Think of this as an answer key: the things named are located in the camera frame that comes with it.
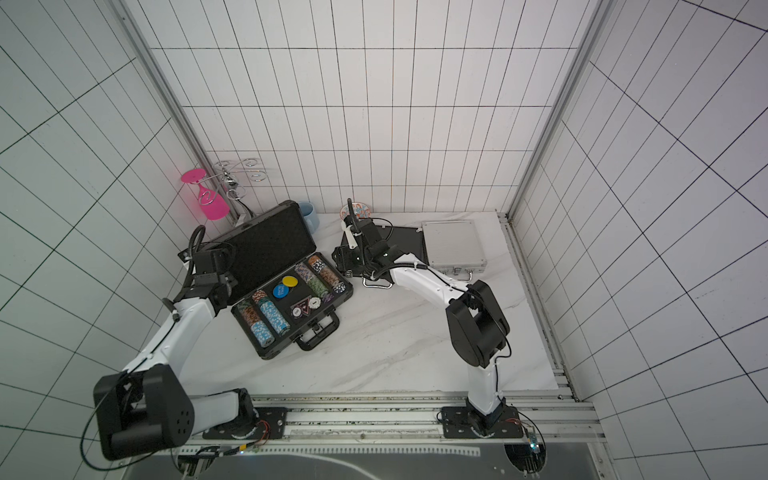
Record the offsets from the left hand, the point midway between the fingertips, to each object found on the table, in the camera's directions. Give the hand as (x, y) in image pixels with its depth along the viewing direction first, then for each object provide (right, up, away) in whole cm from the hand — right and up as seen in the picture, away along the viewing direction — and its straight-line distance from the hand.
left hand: (215, 284), depth 84 cm
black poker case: (+58, +13, +20) cm, 63 cm away
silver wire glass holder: (0, +32, +8) cm, 33 cm away
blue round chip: (+16, -3, +8) cm, 18 cm away
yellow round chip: (+18, -1, +10) cm, 21 cm away
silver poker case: (+73, +10, +18) cm, 76 cm away
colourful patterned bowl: (+39, +25, +34) cm, 57 cm away
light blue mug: (+21, +22, +25) cm, 39 cm away
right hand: (+37, +11, +4) cm, 39 cm away
